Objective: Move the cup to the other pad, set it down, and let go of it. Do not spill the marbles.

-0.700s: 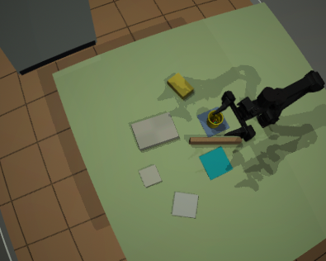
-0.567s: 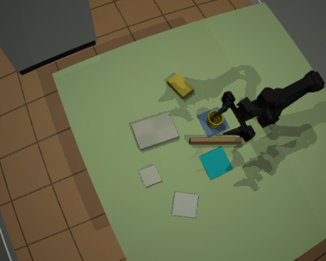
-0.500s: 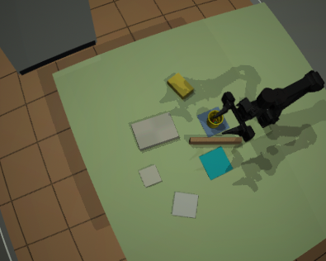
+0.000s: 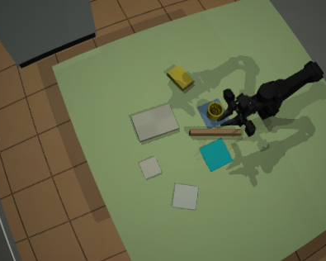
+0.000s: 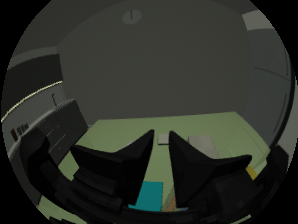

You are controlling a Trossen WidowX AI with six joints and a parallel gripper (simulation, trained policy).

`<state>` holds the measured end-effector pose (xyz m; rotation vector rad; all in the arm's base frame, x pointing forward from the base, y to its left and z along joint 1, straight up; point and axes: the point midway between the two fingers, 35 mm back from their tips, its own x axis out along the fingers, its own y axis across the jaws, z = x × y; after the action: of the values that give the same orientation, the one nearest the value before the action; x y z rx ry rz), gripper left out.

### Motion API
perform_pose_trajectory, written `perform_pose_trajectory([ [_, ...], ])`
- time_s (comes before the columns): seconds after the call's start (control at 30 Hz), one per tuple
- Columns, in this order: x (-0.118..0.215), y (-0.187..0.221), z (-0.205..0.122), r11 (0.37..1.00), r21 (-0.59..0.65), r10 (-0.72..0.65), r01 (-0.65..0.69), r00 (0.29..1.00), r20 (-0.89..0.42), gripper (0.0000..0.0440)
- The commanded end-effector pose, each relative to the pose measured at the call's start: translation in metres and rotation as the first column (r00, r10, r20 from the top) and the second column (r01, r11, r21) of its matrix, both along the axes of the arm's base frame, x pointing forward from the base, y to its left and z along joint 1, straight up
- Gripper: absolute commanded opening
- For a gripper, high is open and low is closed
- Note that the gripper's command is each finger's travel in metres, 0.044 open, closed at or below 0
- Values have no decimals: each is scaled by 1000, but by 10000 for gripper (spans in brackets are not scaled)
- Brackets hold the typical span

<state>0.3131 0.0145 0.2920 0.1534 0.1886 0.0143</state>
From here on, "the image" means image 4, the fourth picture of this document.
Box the yellow rectangular block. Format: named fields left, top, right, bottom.
left=167, top=65, right=193, bottom=91

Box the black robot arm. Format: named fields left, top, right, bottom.
left=236, top=61, right=324, bottom=120

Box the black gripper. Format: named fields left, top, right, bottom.
left=217, top=88, right=259, bottom=137

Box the brown wooden bar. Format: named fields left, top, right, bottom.
left=189, top=129, right=242, bottom=136

